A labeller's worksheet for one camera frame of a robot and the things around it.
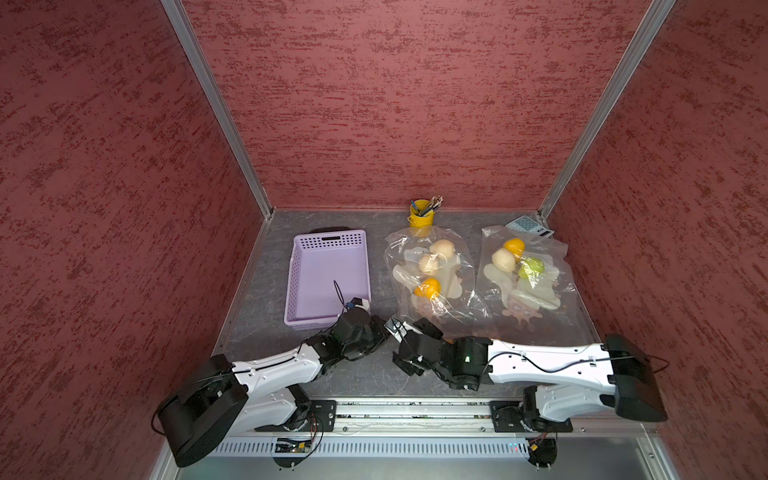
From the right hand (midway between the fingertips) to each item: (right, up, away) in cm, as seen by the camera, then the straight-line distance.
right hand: (408, 344), depth 76 cm
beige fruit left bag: (+8, +19, +22) cm, 30 cm away
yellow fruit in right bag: (+40, +25, +28) cm, 55 cm away
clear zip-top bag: (+16, +5, +15) cm, 23 cm away
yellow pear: (+7, +12, +16) cm, 21 cm away
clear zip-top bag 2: (+41, +10, +22) cm, 47 cm away
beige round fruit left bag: (+13, +24, +28) cm, 39 cm away
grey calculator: (+50, +33, +40) cm, 72 cm away
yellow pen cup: (+7, +32, +34) cm, 47 cm away
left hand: (-3, +1, +6) cm, 7 cm away
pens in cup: (+10, +40, +25) cm, 48 cm away
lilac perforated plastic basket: (-27, +16, +22) cm, 38 cm away
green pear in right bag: (+42, +18, +22) cm, 51 cm away
